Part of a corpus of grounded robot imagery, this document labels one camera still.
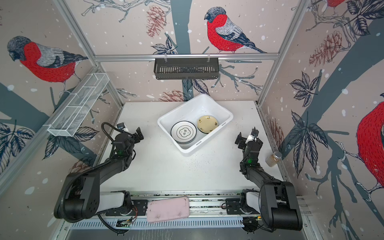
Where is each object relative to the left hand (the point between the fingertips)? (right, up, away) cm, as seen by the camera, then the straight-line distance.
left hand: (130, 129), depth 87 cm
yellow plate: (+46, +2, +19) cm, 50 cm away
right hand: (+70, -4, -1) cm, 70 cm away
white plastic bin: (+35, +12, +23) cm, 43 cm away
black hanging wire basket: (+32, +43, +19) cm, 57 cm away
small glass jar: (+83, -17, -5) cm, 85 cm away
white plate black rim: (+30, -3, +14) cm, 34 cm away
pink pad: (+25, -38, -15) cm, 48 cm away
